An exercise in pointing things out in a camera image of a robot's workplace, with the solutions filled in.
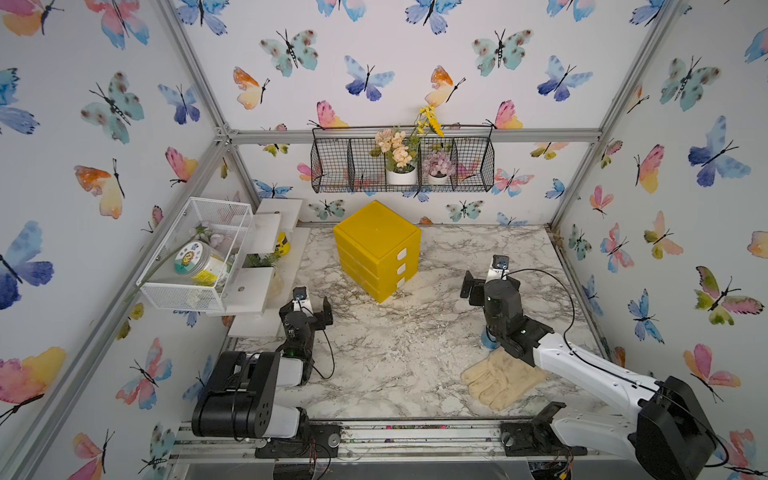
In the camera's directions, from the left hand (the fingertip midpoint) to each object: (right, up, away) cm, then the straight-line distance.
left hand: (312, 296), depth 91 cm
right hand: (+50, +8, -10) cm, 51 cm away
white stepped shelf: (-14, +2, -7) cm, 16 cm away
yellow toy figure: (-15, +15, +16) cm, 26 cm away
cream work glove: (+54, -21, -8) cm, 58 cm away
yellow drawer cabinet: (+20, +14, -6) cm, 25 cm away
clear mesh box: (-21, +20, -11) cm, 31 cm away
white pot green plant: (-17, +10, +5) cm, 20 cm away
